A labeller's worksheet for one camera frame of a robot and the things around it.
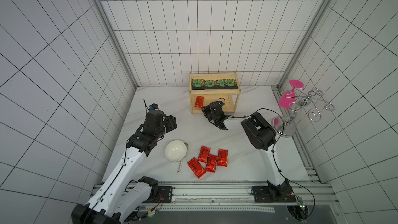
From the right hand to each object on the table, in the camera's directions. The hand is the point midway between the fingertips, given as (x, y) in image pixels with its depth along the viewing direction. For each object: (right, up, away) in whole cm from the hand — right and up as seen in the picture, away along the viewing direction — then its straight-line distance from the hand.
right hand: (195, 107), depth 102 cm
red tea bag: (+2, +4, +2) cm, 5 cm away
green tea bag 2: (+10, +15, -9) cm, 20 cm away
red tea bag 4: (+9, -28, -21) cm, 36 cm away
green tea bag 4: (+22, +16, -9) cm, 29 cm away
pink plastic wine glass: (+55, +7, -15) cm, 58 cm away
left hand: (-12, -7, -24) cm, 28 cm away
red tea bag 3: (+6, -25, -17) cm, 31 cm away
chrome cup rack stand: (+57, -11, -7) cm, 59 cm away
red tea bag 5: (+16, -26, -19) cm, 36 cm away
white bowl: (-11, -23, -17) cm, 30 cm away
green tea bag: (+1, +16, -9) cm, 18 cm away
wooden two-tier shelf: (+26, +9, +11) cm, 29 cm away
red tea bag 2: (+1, -30, -22) cm, 38 cm away
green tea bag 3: (+17, +16, -8) cm, 24 cm away
